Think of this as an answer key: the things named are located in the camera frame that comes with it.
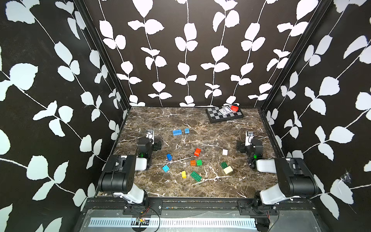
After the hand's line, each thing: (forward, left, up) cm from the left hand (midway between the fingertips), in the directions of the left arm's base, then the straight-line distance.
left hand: (152, 135), depth 95 cm
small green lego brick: (-18, -31, -5) cm, 36 cm away
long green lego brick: (-26, -28, -8) cm, 39 cm away
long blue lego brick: (+6, -16, -6) cm, 18 cm away
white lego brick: (-11, -48, -7) cm, 50 cm away
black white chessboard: (+20, -46, -5) cm, 50 cm away
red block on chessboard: (+26, -64, -3) cm, 69 cm away
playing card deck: (+24, -55, -3) cm, 60 cm away
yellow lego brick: (-25, -20, -5) cm, 33 cm away
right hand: (-4, -62, 0) cm, 62 cm away
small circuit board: (-47, +2, -7) cm, 47 cm away
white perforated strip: (-48, -16, -7) cm, 51 cm away
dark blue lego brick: (-13, -11, -5) cm, 18 cm away
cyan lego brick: (-21, -10, -5) cm, 24 cm away
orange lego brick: (-18, -26, -5) cm, 33 cm away
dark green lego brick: (-20, -46, -6) cm, 50 cm away
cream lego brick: (-23, -48, -7) cm, 54 cm away
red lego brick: (-11, -30, -6) cm, 32 cm away
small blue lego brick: (+7, -24, -6) cm, 25 cm away
